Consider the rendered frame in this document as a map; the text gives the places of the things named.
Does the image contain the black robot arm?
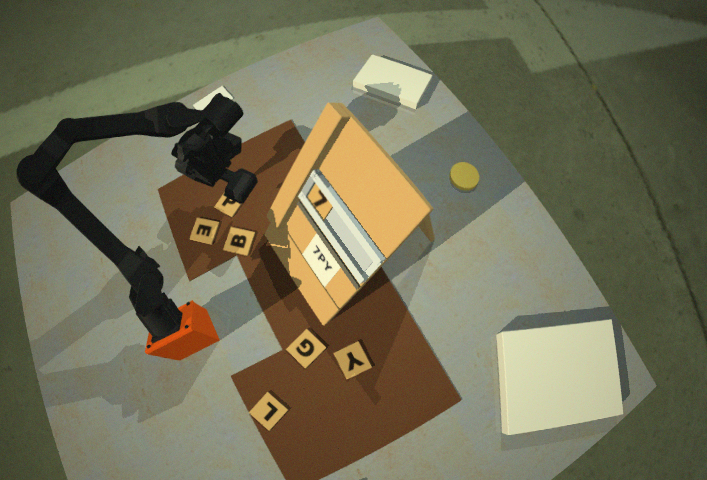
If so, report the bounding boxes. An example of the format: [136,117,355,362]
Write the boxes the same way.
[17,93,243,344]

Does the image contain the yellow round disc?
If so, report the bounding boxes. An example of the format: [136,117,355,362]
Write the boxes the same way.
[449,162,480,190]

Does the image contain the pale yellow square block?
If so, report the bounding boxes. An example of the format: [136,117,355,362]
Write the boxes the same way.
[496,319,624,435]

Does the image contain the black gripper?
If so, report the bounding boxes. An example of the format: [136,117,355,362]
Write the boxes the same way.
[175,146,258,204]

